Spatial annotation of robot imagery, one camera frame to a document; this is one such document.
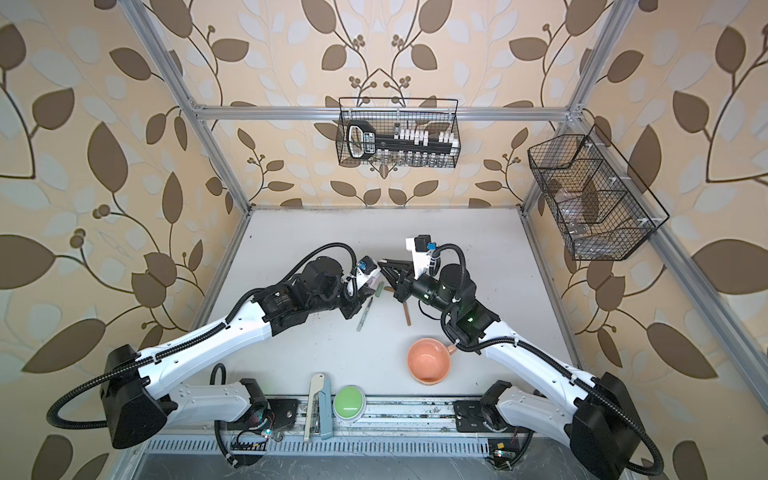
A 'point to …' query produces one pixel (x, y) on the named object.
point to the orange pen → (407, 315)
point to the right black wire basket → (604, 213)
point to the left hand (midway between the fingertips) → (374, 284)
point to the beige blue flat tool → (321, 385)
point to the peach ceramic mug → (428, 360)
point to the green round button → (349, 403)
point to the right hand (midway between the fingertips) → (379, 270)
